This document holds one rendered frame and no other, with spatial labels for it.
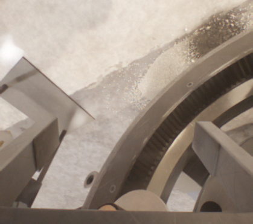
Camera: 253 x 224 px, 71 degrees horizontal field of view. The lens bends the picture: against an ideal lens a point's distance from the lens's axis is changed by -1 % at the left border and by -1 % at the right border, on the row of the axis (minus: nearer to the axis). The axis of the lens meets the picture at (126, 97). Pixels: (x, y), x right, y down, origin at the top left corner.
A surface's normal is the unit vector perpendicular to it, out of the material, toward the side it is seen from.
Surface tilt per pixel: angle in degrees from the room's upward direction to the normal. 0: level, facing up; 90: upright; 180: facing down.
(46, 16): 0
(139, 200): 90
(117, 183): 90
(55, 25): 0
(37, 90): 0
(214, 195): 90
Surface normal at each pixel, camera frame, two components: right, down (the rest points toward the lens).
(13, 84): -0.12, 0.61
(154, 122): -0.63, -0.66
